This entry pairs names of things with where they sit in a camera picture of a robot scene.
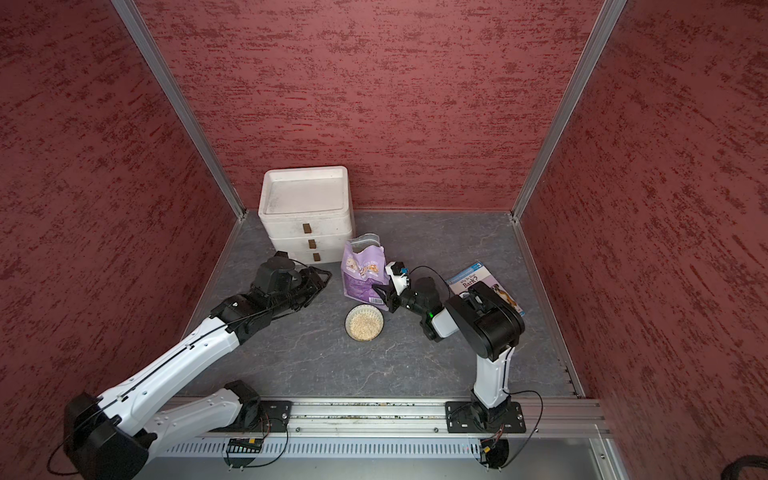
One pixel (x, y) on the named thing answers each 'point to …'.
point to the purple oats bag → (363, 265)
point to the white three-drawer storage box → (307, 212)
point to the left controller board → (244, 445)
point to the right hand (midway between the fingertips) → (377, 285)
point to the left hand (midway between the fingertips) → (328, 284)
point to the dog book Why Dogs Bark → (478, 272)
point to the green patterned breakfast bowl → (364, 322)
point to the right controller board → (494, 452)
